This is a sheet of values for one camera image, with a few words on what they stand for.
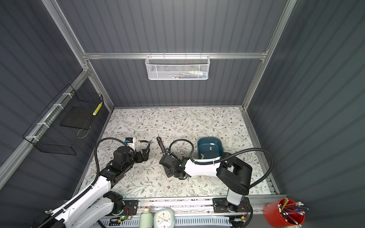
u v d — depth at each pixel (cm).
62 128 72
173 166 64
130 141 72
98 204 58
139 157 74
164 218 68
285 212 59
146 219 64
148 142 99
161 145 96
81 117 78
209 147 96
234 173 46
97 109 82
